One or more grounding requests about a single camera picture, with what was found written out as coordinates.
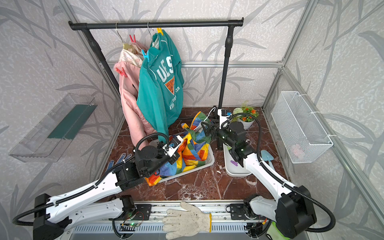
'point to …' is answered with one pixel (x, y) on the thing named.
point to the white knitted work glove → (187, 222)
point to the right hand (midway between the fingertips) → (206, 121)
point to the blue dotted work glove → (121, 159)
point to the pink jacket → (136, 127)
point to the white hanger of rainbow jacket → (200, 124)
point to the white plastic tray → (232, 166)
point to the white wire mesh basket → (297, 129)
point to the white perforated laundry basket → (210, 161)
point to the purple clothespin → (234, 163)
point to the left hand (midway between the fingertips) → (181, 141)
